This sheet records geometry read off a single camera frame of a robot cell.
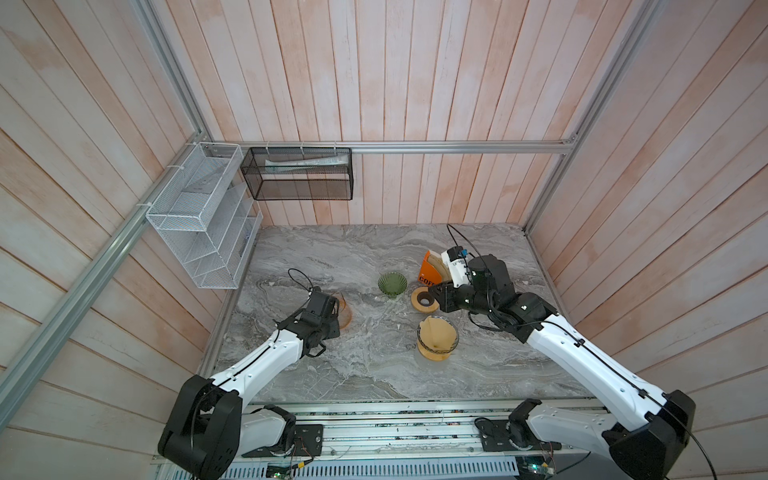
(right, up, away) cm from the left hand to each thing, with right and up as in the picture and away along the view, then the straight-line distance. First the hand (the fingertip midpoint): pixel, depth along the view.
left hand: (329, 329), depth 87 cm
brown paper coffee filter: (+31, +1, -9) cm, 32 cm away
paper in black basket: (-13, +50, +3) cm, 52 cm away
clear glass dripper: (+29, -2, -13) cm, 32 cm away
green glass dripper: (+20, +12, +15) cm, 28 cm away
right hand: (+28, +13, -13) cm, 33 cm away
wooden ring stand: (+27, +7, +11) cm, 30 cm away
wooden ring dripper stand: (+28, -5, -10) cm, 30 cm away
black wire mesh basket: (-14, +52, +19) cm, 57 cm away
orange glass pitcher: (+4, +3, +7) cm, 9 cm away
